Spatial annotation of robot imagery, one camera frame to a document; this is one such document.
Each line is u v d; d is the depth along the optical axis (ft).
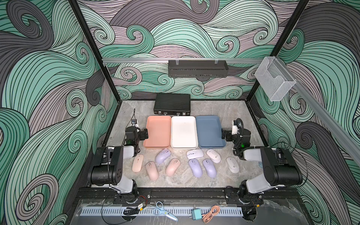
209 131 3.30
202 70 3.11
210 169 2.66
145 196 2.39
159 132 3.36
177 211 2.29
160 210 2.29
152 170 2.63
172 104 3.77
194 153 2.88
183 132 3.22
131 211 2.37
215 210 2.29
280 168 1.46
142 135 2.81
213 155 2.83
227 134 2.78
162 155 2.81
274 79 2.52
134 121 2.68
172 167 2.68
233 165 2.68
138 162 2.74
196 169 2.67
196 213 2.20
